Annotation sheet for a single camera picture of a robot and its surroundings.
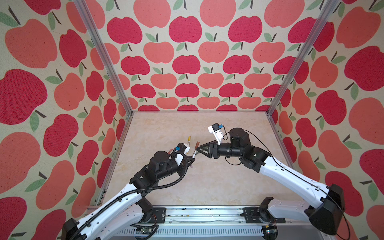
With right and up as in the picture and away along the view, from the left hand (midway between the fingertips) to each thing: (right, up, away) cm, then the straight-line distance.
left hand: (195, 160), depth 69 cm
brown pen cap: (+1, +8, -3) cm, 9 cm away
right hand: (+3, +6, -2) cm, 7 cm away
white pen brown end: (0, +5, -3) cm, 6 cm away
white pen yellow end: (-3, +6, +35) cm, 36 cm away
